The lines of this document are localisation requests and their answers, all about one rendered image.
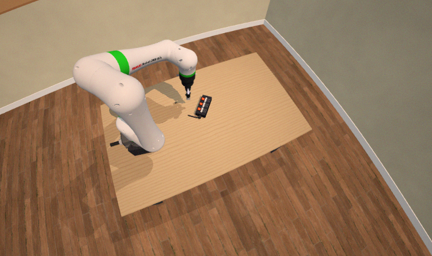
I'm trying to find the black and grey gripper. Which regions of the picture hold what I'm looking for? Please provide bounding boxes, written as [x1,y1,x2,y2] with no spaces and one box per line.
[182,82,194,100]

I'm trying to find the black power strip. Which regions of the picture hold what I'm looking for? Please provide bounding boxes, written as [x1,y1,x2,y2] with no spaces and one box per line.
[188,95,212,119]

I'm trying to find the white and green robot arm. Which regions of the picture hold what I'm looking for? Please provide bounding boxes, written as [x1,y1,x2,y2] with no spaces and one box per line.
[73,39,197,152]

